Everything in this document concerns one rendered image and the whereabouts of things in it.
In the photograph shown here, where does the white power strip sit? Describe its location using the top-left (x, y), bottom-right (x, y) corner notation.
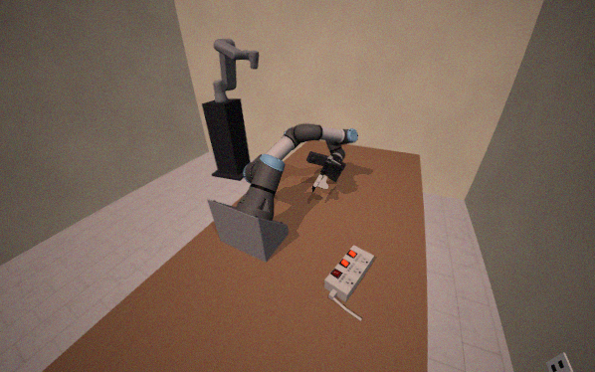
top-left (324, 246), bottom-right (374, 321)

